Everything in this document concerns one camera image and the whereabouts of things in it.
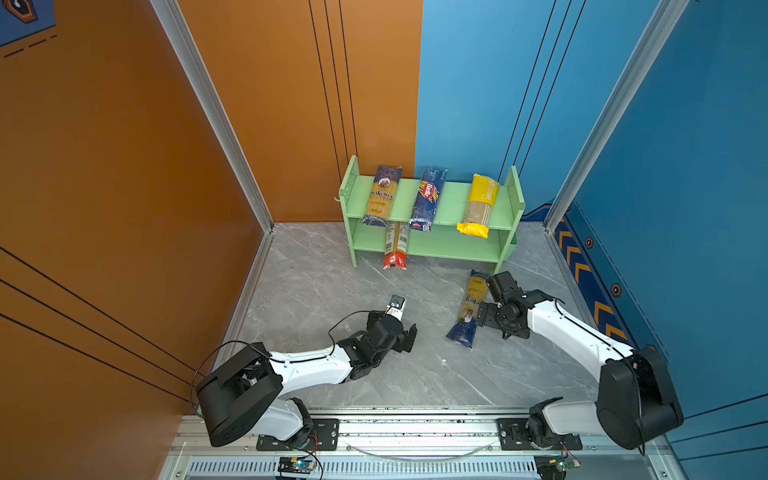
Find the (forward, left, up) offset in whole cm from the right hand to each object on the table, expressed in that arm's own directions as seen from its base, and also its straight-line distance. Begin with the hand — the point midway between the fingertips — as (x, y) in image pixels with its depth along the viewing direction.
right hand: (491, 322), depth 88 cm
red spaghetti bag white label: (+22, +28, +12) cm, 37 cm away
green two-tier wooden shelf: (+26, +11, +8) cm, 29 cm away
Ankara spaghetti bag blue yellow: (+35, +31, +26) cm, 53 cm away
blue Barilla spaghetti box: (+25, +19, +27) cm, 41 cm away
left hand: (0, +26, +3) cm, 27 cm away
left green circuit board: (-34, +51, -5) cm, 61 cm away
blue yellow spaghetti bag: (-2, +8, -2) cm, 9 cm away
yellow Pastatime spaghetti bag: (+21, +5, +26) cm, 34 cm away
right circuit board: (-34, -9, -6) cm, 36 cm away
